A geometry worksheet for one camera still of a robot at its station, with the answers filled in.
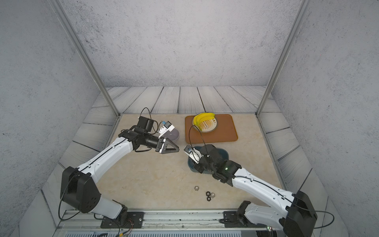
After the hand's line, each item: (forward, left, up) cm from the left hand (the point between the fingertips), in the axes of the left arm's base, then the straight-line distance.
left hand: (178, 150), depth 70 cm
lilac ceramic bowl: (+26, +6, -22) cm, 34 cm away
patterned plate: (+37, -19, -25) cm, 49 cm away
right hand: (+1, -8, -7) cm, 10 cm away
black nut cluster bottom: (-15, -15, -25) cm, 33 cm away
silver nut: (-9, -9, -25) cm, 28 cm away
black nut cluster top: (-12, -15, -26) cm, 32 cm away
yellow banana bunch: (+40, -14, -19) cm, 47 cm away
